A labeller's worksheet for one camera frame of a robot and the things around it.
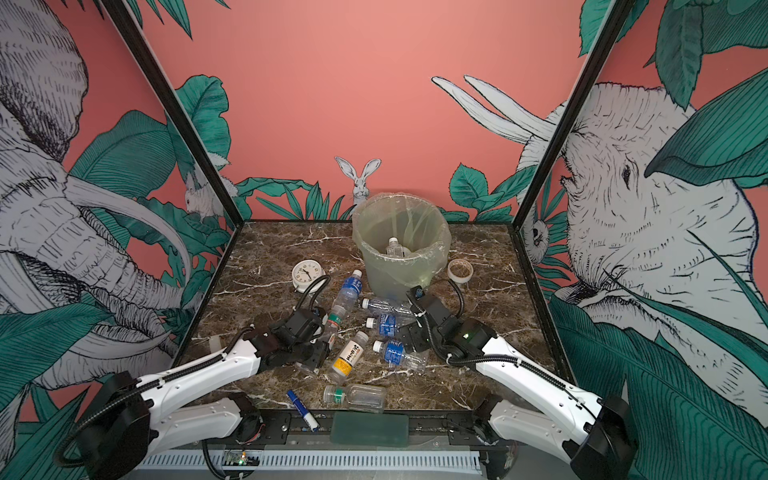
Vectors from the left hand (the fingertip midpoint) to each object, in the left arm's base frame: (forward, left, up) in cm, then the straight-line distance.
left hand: (322, 346), depth 83 cm
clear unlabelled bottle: (+14, -18, -3) cm, 23 cm away
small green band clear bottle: (-13, -11, -4) cm, 18 cm away
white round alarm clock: (+27, +9, -1) cm, 28 cm away
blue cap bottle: (+17, -6, +1) cm, 18 cm away
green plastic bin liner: (+35, -26, +4) cm, 44 cm away
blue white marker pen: (-16, +4, -4) cm, 16 cm away
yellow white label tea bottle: (-3, -8, 0) cm, 8 cm away
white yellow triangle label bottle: (+28, -22, +8) cm, 37 cm away
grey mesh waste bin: (+32, -30, +15) cm, 47 cm away
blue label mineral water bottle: (-3, -21, +1) cm, 21 cm away
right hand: (+1, -25, +10) cm, 27 cm away
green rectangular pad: (-21, -14, -2) cm, 25 cm away
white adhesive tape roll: (+29, -46, -5) cm, 54 cm away
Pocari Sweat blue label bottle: (+6, -18, 0) cm, 19 cm away
